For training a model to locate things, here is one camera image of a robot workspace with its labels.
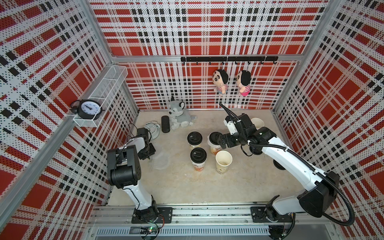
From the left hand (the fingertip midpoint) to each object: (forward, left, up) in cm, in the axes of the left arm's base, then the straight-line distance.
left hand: (151, 154), depth 96 cm
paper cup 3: (+15, -70, +13) cm, 72 cm away
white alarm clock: (+19, +2, +4) cm, 19 cm away
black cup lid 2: (+3, -40, +15) cm, 43 cm away
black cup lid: (+1, -29, +17) cm, 33 cm away
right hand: (-3, -47, +21) cm, 52 cm away
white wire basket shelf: (+18, +20, +36) cm, 44 cm away
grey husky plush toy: (+23, -16, +10) cm, 30 cm away
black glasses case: (+22, -6, +3) cm, 23 cm away
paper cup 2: (-11, -44, +15) cm, 48 cm away
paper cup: (-2, -40, +11) cm, 42 cm away
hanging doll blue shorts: (+34, -45, +34) cm, 65 cm away
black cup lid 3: (-10, -31, +17) cm, 37 cm away
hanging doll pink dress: (+35, -60, +31) cm, 76 cm away
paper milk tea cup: (-3, -28, +14) cm, 31 cm away
